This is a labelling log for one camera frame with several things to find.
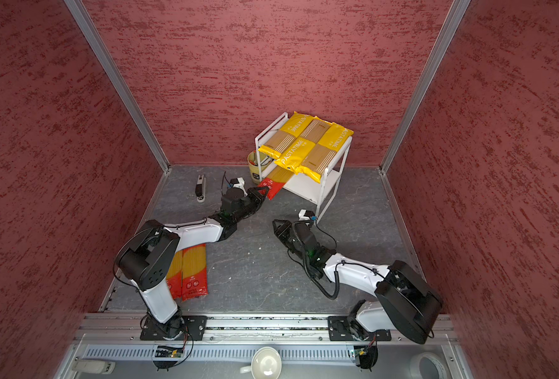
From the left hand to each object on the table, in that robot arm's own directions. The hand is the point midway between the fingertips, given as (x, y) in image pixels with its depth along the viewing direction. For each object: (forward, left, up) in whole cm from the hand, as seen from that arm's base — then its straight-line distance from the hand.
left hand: (271, 192), depth 90 cm
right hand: (-15, 0, -2) cm, 15 cm away
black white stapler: (+11, +34, -12) cm, 38 cm away
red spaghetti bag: (+2, 0, +1) cm, 3 cm away
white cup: (-53, -1, -16) cm, 55 cm away
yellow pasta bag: (+10, -22, +19) cm, 31 cm away
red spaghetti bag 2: (-26, +27, -15) cm, 41 cm away
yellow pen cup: (+23, +10, -4) cm, 25 cm away
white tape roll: (-54, -45, -16) cm, 72 cm away
